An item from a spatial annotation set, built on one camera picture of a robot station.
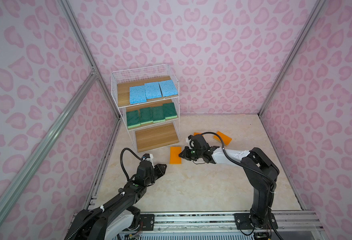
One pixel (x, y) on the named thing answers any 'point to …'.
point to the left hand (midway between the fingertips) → (167, 164)
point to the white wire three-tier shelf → (147, 136)
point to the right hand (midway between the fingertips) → (179, 154)
